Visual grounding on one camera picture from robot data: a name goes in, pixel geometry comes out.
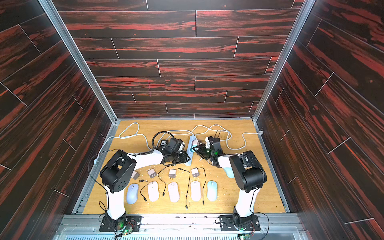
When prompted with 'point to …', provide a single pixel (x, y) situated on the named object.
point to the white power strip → (190, 153)
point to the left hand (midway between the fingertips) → (190, 158)
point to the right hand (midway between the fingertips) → (195, 147)
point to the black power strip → (163, 142)
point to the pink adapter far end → (195, 142)
